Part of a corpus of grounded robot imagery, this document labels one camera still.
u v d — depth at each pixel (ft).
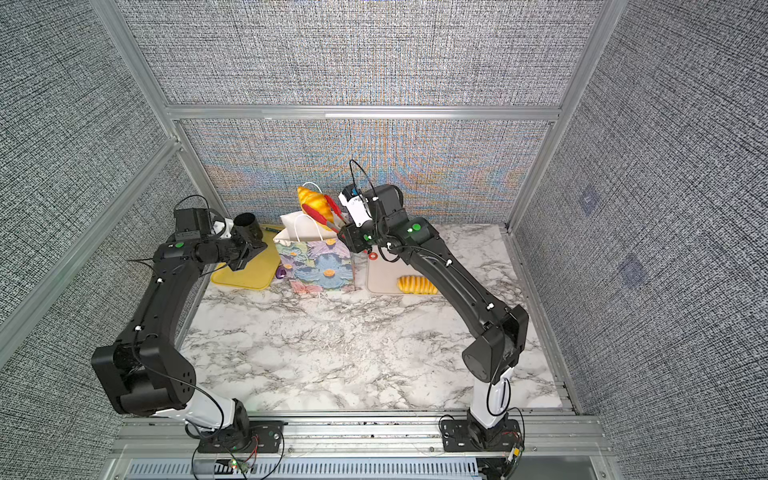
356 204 2.15
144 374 1.40
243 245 2.34
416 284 3.20
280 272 3.48
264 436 2.41
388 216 1.85
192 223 2.05
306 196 2.61
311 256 2.80
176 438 2.42
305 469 2.30
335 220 2.69
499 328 1.50
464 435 2.43
